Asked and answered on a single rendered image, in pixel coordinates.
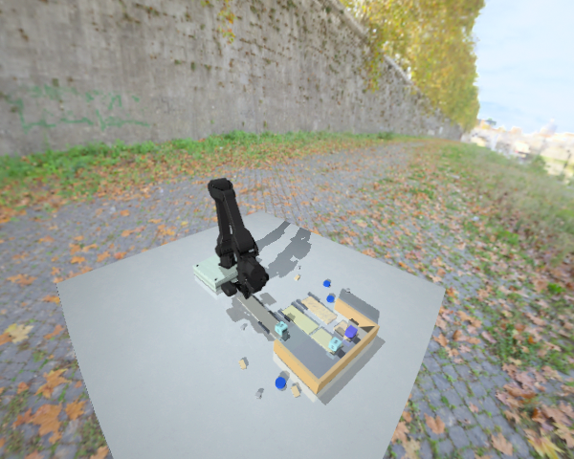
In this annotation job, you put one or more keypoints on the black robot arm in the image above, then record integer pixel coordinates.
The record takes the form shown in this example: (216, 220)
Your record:
(240, 241)

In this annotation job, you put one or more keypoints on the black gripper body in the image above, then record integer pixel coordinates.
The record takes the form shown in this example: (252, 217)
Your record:
(230, 288)

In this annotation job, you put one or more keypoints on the light blue labelled cube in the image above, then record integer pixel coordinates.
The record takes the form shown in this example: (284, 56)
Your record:
(281, 327)

